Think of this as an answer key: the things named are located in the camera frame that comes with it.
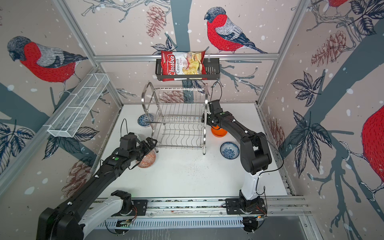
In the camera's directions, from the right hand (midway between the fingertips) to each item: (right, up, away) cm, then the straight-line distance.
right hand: (200, 120), depth 94 cm
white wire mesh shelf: (-66, +9, -15) cm, 69 cm away
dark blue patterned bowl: (-41, 0, +14) cm, 44 cm away
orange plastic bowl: (+13, -8, +4) cm, 16 cm away
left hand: (-27, -13, -13) cm, 33 cm away
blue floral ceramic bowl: (+18, -19, -2) cm, 26 cm away
